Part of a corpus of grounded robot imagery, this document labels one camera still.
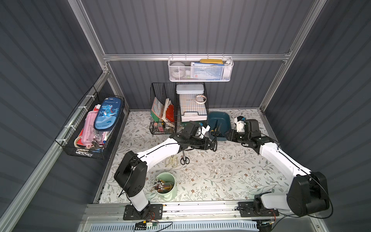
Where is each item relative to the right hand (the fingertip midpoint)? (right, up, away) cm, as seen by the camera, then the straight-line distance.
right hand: (230, 133), depth 85 cm
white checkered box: (-24, +14, +7) cm, 29 cm away
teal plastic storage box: (+2, +10, +24) cm, 26 cm away
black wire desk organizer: (-38, +21, +30) cm, 53 cm away
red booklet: (-39, +14, +23) cm, 48 cm away
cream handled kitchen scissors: (-36, -18, +6) cm, 41 cm away
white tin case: (-24, +30, +17) cm, 42 cm away
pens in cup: (-38, -23, -20) cm, 48 cm away
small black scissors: (-28, -18, +8) cm, 34 cm away
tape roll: (-18, +20, +12) cm, 29 cm away
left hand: (-11, -8, -7) cm, 15 cm away
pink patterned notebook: (-50, +16, +26) cm, 58 cm away
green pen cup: (-35, -21, -13) cm, 43 cm away
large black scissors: (-6, -1, +19) cm, 20 cm away
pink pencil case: (-72, +1, -17) cm, 74 cm away
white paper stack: (-41, +21, +23) cm, 52 cm away
